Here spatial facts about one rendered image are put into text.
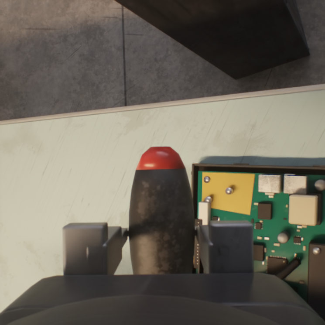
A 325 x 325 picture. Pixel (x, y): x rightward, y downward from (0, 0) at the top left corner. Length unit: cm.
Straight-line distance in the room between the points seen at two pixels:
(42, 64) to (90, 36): 25
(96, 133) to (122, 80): 119
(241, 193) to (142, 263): 18
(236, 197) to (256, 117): 7
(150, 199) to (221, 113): 20
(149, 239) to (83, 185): 26
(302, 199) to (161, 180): 16
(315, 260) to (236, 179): 8
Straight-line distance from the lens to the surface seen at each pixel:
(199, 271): 34
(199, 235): 15
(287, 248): 33
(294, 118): 34
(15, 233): 48
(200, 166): 36
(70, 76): 173
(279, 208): 33
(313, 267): 32
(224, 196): 34
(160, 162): 16
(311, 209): 30
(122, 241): 15
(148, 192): 16
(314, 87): 34
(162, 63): 152
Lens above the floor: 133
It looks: 64 degrees down
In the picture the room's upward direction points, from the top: 90 degrees counter-clockwise
